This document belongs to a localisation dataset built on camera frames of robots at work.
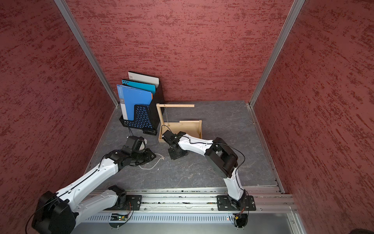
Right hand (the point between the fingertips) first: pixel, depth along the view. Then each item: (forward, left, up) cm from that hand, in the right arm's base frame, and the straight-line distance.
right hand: (177, 158), depth 89 cm
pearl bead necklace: (+1, +10, 0) cm, 10 cm away
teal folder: (+36, +18, +28) cm, 49 cm away
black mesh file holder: (+22, +19, +15) cm, 33 cm away
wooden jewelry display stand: (+23, -10, 0) cm, 25 cm away
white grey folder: (+48, +23, +26) cm, 59 cm away
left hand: (-3, +13, +7) cm, 15 cm away
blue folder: (+31, +29, +25) cm, 49 cm away
